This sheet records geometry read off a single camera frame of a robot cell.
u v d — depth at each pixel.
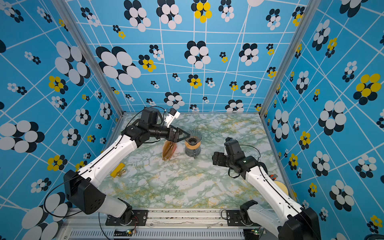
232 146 0.61
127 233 0.71
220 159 0.71
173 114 0.67
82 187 0.39
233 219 0.73
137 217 0.73
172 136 0.64
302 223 0.39
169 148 0.92
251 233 0.70
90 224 0.72
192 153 0.92
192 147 0.90
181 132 0.64
